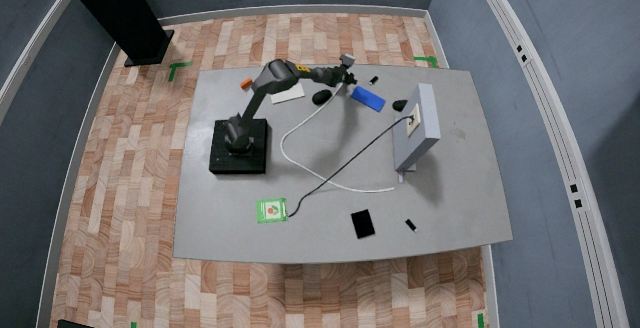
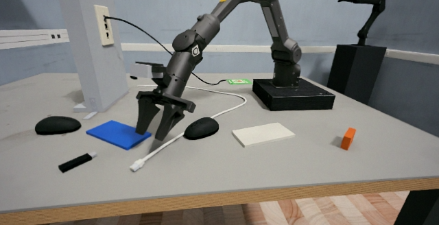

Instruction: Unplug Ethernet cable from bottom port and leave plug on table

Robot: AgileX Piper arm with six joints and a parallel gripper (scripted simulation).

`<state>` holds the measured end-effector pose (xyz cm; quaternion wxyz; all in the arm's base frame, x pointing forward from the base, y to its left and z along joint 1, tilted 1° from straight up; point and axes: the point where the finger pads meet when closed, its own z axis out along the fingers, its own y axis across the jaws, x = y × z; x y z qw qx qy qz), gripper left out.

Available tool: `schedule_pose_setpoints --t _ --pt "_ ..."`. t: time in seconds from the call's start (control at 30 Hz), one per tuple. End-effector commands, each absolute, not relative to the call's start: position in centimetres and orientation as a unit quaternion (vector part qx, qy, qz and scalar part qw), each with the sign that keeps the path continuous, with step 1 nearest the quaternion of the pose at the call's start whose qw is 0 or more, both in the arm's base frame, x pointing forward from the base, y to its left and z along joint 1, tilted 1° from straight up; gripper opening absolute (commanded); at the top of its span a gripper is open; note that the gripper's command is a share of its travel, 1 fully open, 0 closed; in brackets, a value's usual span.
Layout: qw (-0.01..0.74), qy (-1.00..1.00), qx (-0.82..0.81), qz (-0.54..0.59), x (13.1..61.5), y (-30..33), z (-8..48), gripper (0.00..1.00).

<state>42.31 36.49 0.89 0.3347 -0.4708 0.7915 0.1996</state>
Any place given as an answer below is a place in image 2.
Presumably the white ethernet plug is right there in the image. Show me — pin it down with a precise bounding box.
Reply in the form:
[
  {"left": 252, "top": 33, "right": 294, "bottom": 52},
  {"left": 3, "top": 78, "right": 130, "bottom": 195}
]
[{"left": 130, "top": 159, "right": 144, "bottom": 171}]

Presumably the blue flat rectangular slab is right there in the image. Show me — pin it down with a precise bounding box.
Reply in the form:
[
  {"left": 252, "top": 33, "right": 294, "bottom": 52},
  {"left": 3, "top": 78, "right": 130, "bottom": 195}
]
[{"left": 86, "top": 120, "right": 152, "bottom": 151}]

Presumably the orange rectangular block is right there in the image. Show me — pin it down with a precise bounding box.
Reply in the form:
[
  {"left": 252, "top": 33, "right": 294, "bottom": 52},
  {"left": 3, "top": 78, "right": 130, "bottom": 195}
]
[{"left": 340, "top": 128, "right": 356, "bottom": 150}]

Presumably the beige wall plate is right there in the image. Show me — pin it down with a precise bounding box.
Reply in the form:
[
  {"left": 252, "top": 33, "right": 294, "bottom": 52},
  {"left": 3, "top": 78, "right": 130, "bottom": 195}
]
[{"left": 94, "top": 5, "right": 114, "bottom": 45}]

